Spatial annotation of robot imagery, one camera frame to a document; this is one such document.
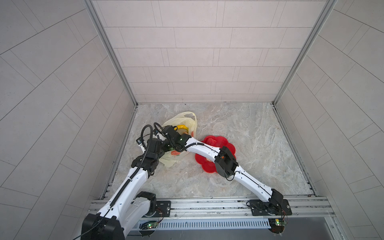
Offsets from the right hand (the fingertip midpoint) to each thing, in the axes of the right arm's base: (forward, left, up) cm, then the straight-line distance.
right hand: (158, 144), depth 93 cm
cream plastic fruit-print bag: (-12, -11, +7) cm, 17 cm away
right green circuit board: (-44, -60, -4) cm, 74 cm away
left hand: (-6, -3, +7) cm, 9 cm away
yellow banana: (+11, -15, +3) cm, 19 cm away
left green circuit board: (-41, -2, +2) cm, 41 cm away
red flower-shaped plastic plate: (-17, -30, +2) cm, 34 cm away
